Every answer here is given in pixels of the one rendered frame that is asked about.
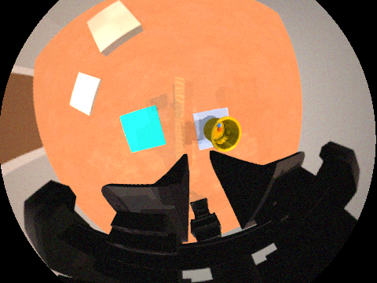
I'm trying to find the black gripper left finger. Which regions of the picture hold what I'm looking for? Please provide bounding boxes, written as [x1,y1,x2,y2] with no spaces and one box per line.
[101,154,189,242]

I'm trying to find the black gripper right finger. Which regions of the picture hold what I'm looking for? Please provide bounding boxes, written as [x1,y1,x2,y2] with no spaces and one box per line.
[210,150,305,230]

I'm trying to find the white flat block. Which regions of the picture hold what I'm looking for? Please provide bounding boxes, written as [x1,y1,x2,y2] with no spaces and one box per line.
[69,73,101,116]

